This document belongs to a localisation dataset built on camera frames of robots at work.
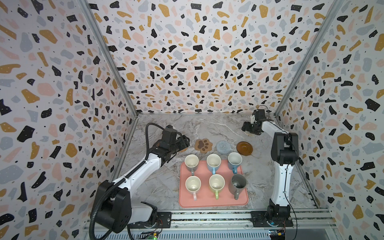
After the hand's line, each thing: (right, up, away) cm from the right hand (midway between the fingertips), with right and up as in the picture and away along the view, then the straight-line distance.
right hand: (246, 125), depth 109 cm
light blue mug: (-13, -22, -17) cm, 30 cm away
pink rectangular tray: (-30, -40, -27) cm, 57 cm away
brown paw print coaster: (-31, -14, -6) cm, 35 cm away
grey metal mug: (-12, -34, -25) cm, 44 cm away
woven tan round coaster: (-42, -13, -33) cm, 55 cm away
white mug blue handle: (-25, -23, -16) cm, 38 cm away
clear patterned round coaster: (0, -6, -4) cm, 7 cm away
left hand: (-41, -8, -25) cm, 49 cm away
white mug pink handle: (-38, -34, -25) cm, 56 cm away
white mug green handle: (-24, -34, -24) cm, 48 cm away
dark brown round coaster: (-3, -16, -6) cm, 17 cm away
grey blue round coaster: (-17, -15, -6) cm, 24 cm away
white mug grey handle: (-39, -23, -19) cm, 49 cm away
